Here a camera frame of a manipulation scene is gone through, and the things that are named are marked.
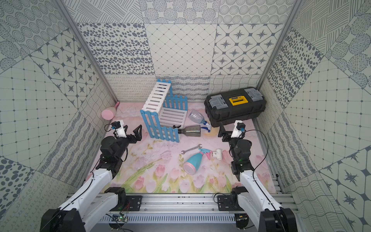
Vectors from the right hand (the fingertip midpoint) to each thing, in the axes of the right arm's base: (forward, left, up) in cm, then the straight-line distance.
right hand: (227, 124), depth 79 cm
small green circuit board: (-42, +54, -23) cm, 72 cm away
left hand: (-1, +54, +2) cm, 54 cm away
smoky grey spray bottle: (+6, +21, -16) cm, 27 cm away
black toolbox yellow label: (+21, -14, -6) cm, 26 cm away
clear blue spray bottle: (+21, +16, -19) cm, 33 cm away
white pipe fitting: (-9, +4, -20) cm, 22 cm away
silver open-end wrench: (-2, +16, -23) cm, 28 cm away
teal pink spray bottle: (-19, +20, -14) cm, 31 cm away
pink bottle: (+20, +83, -15) cm, 86 cm away
